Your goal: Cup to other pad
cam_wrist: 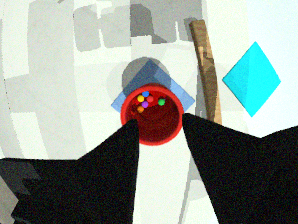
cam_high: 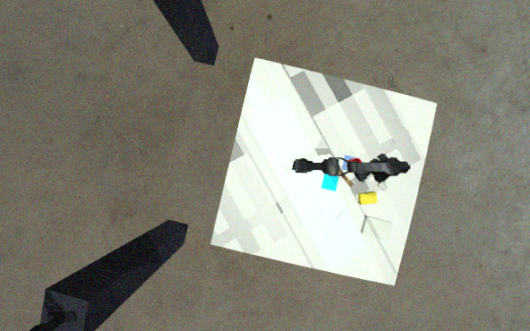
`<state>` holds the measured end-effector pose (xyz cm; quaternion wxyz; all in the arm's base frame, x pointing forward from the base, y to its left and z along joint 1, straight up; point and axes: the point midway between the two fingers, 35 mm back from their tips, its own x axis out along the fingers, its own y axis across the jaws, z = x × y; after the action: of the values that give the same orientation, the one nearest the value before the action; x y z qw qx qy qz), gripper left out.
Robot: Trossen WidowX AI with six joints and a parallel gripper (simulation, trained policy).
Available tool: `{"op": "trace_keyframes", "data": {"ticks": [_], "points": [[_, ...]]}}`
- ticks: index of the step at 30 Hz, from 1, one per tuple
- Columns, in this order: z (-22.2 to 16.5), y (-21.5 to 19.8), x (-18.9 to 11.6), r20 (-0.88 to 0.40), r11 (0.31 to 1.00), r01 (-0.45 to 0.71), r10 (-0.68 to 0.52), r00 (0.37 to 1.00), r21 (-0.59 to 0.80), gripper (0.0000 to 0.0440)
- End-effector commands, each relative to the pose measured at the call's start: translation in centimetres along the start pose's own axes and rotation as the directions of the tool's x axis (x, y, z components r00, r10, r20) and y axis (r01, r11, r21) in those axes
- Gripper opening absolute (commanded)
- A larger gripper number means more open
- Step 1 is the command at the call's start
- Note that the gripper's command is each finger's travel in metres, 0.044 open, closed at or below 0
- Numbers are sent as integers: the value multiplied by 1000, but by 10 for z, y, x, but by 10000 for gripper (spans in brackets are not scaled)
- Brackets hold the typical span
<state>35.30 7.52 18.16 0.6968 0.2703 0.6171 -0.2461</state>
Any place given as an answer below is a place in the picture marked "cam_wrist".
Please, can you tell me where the orange marble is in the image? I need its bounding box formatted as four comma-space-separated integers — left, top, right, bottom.
138, 107, 144, 113

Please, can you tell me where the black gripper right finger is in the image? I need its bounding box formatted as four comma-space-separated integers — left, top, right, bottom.
182, 113, 298, 224

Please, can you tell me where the tan wooden bar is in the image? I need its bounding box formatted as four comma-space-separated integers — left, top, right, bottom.
189, 20, 222, 125

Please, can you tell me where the green marble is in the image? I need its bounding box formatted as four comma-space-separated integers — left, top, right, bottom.
157, 99, 165, 105

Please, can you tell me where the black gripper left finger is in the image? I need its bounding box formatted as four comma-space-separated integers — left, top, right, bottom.
0, 119, 140, 224

